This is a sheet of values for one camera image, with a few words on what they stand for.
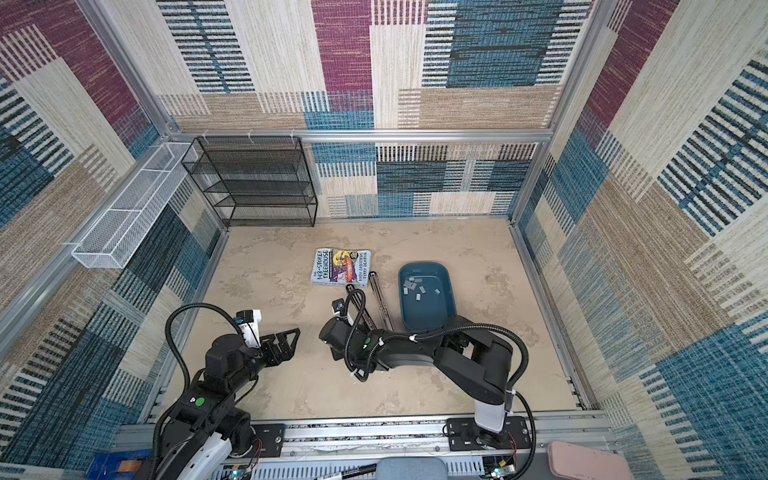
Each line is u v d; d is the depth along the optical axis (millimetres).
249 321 713
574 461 701
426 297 980
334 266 1047
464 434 728
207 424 543
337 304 770
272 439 731
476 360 486
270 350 688
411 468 678
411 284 1019
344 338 660
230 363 599
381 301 967
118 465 661
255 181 1108
